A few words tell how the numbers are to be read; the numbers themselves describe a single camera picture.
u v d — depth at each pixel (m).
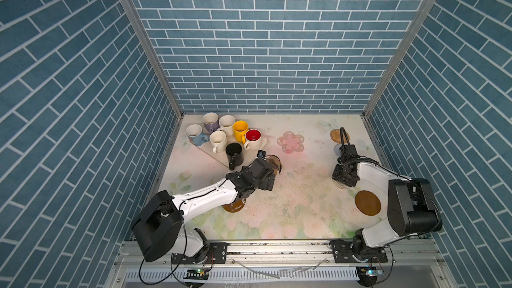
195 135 0.98
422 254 0.75
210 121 1.08
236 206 0.84
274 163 0.99
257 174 0.63
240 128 1.05
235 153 0.96
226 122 1.09
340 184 0.88
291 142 1.08
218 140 1.00
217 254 0.74
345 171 0.69
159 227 0.41
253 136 1.04
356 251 0.68
